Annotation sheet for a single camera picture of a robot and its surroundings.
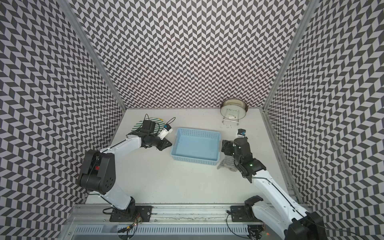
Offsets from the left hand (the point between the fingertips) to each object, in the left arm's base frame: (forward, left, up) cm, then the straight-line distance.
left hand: (168, 144), depth 91 cm
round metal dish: (+24, -43, +6) cm, 49 cm away
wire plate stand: (+25, -43, -2) cm, 50 cm away
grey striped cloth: (-11, -36, -3) cm, 38 cm away
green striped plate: (+2, +2, +17) cm, 18 cm away
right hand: (-5, -35, +8) cm, 37 cm away
